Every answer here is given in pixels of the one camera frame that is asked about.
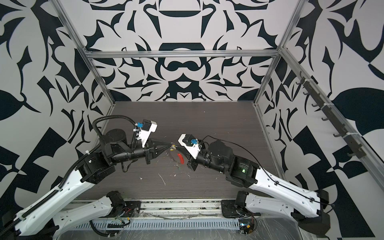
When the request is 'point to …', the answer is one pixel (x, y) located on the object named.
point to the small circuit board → (246, 226)
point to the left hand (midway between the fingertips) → (170, 141)
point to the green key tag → (179, 168)
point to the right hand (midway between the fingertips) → (178, 146)
